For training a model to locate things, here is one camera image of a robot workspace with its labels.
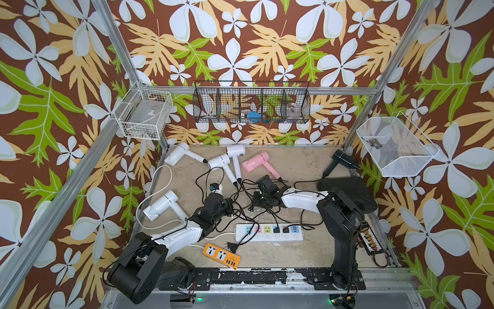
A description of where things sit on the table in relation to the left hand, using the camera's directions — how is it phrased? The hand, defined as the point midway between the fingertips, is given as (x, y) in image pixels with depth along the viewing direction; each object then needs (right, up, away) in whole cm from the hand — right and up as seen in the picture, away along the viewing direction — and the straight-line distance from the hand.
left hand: (233, 197), depth 89 cm
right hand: (+8, -3, +7) cm, 11 cm away
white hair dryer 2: (-1, +23, +23) cm, 33 cm away
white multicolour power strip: (+16, -15, -4) cm, 22 cm away
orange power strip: (-4, -22, -11) cm, 25 cm away
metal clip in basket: (+64, +25, -3) cm, 69 cm away
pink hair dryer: (+13, +18, +19) cm, 30 cm away
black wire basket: (+27, +47, +7) cm, 55 cm away
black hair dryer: (+60, +20, +20) cm, 66 cm away
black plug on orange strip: (0, -20, -8) cm, 21 cm away
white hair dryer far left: (-34, +23, +23) cm, 47 cm away
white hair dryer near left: (-33, -3, +2) cm, 33 cm away
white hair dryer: (-7, +17, +19) cm, 27 cm away
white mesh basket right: (+72, +23, -7) cm, 75 cm away
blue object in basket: (+10, +40, +6) cm, 41 cm away
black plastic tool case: (+61, +3, +6) cm, 61 cm away
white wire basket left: (-40, +38, -3) cm, 56 cm away
